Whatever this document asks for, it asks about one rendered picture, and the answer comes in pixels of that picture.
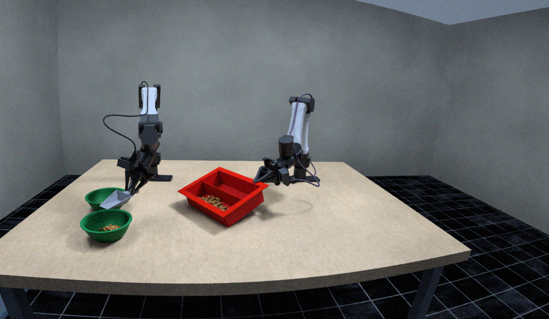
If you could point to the red divided box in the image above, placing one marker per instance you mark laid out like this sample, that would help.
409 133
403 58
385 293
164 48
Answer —
235 191

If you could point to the light blue scoop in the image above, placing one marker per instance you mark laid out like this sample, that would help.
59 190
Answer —
117 198

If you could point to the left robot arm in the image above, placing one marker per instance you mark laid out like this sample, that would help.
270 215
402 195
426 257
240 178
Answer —
301 112

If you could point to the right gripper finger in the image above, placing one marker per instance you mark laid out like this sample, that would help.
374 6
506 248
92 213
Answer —
128 174
143 181

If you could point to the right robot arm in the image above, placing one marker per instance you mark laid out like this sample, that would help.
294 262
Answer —
149 130

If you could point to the green bowl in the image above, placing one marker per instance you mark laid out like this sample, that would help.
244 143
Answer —
101 218
95 197

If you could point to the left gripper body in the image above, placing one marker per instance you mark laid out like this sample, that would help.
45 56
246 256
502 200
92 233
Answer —
275 165

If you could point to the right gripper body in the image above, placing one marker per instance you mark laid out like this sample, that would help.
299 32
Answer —
144 161

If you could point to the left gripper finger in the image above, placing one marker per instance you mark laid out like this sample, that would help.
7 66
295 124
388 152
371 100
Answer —
267 174
269 180

